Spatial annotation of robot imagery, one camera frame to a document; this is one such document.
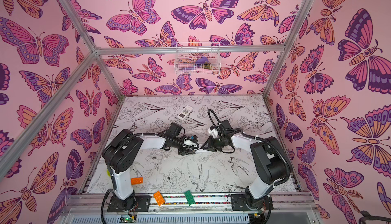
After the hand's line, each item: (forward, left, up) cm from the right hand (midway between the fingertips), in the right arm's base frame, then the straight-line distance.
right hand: (202, 146), depth 87 cm
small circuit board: (-34, +37, -8) cm, 50 cm away
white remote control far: (+29, +12, -4) cm, 32 cm away
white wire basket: (+47, +3, +28) cm, 54 cm away
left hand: (+3, +5, -5) cm, 8 cm away
